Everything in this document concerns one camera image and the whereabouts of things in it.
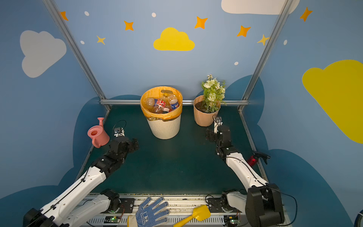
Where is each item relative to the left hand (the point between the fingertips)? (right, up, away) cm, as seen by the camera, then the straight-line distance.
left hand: (131, 140), depth 81 cm
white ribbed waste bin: (+19, +5, +12) cm, 23 cm away
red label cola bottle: (+19, +18, +12) cm, 29 cm away
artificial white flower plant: (+51, +29, +10) cm, 59 cm away
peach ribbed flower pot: (+44, +13, +19) cm, 49 cm away
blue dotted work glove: (+12, -38, -9) cm, 41 cm away
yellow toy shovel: (+39, -37, -9) cm, 54 cm away
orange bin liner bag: (+12, +31, +14) cm, 36 cm away
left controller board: (-6, -39, -10) cm, 41 cm away
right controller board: (+56, -40, -9) cm, 69 cm away
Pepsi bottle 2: (+9, +23, +10) cm, 26 cm away
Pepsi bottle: (+24, +22, +10) cm, 35 cm away
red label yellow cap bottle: (+15, +23, +10) cm, 29 cm away
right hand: (+51, +8, +4) cm, 52 cm away
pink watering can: (-24, +1, +10) cm, 26 cm away
